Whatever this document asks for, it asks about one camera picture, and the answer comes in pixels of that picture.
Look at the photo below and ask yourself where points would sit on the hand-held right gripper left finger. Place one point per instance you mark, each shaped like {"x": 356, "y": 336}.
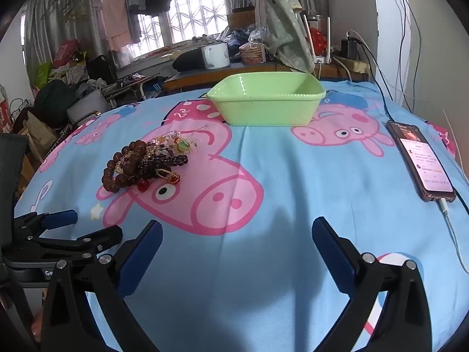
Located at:
{"x": 141, "y": 260}

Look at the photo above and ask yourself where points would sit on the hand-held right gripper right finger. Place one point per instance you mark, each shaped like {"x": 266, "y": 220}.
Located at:
{"x": 333, "y": 256}

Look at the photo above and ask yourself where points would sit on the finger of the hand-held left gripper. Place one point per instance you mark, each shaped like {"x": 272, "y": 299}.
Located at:
{"x": 60, "y": 219}
{"x": 99, "y": 236}

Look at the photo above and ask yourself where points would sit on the light green plastic basin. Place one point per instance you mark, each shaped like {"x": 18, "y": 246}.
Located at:
{"x": 265, "y": 99}

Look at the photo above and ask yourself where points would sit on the cartoon pig printed blanket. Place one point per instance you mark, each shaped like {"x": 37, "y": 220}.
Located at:
{"x": 278, "y": 190}

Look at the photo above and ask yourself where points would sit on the black backpack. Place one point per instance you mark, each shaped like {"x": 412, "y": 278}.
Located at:
{"x": 55, "y": 97}

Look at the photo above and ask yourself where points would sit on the grey pot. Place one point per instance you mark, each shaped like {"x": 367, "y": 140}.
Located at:
{"x": 88, "y": 105}

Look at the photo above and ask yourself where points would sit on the green bag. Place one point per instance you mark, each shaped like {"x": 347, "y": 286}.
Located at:
{"x": 43, "y": 74}

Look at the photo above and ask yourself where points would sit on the smartphone in clear case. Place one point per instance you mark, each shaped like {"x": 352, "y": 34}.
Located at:
{"x": 421, "y": 157}

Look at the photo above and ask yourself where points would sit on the red bag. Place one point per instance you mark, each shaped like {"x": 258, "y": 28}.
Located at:
{"x": 66, "y": 53}

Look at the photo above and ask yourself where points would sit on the wooden desk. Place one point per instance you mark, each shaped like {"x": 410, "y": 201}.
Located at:
{"x": 205, "y": 77}

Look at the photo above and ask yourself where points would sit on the pink hanging garment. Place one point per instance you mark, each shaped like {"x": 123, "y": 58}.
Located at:
{"x": 115, "y": 22}

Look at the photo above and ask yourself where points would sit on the black bag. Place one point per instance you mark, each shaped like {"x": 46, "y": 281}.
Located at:
{"x": 188, "y": 60}

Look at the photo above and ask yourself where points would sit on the black charger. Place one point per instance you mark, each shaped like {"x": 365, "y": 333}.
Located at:
{"x": 348, "y": 48}

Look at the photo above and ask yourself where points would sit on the white enamel pot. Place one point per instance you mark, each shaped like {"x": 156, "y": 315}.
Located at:
{"x": 216, "y": 55}

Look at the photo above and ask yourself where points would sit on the red jar appliance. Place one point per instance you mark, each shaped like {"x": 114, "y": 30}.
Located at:
{"x": 318, "y": 40}

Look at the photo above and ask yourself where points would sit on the woven basket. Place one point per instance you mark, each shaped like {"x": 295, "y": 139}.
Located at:
{"x": 252, "y": 54}

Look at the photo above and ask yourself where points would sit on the green dotted cloth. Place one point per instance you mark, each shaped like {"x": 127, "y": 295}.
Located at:
{"x": 287, "y": 25}

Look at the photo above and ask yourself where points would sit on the cardboard box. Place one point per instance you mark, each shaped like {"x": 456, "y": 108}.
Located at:
{"x": 242, "y": 18}

